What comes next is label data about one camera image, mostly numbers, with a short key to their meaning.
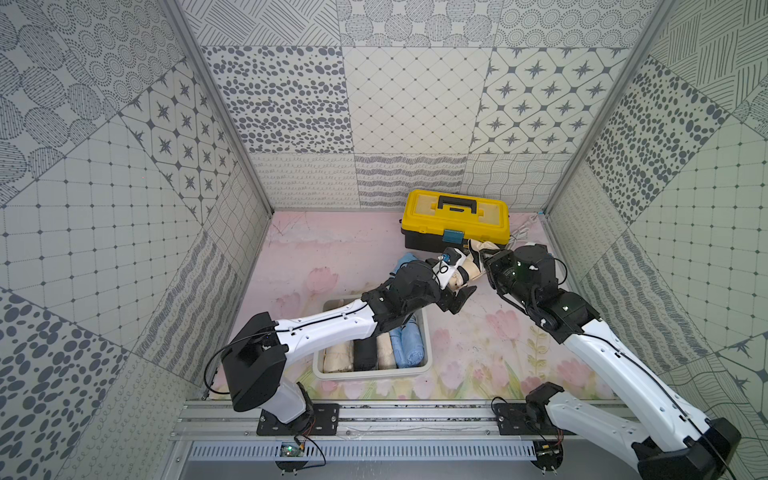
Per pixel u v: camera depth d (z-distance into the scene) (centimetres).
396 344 81
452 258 62
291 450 72
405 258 104
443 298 65
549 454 72
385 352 80
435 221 97
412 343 77
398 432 73
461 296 65
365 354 79
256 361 42
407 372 76
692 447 37
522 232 111
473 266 70
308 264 106
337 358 74
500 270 64
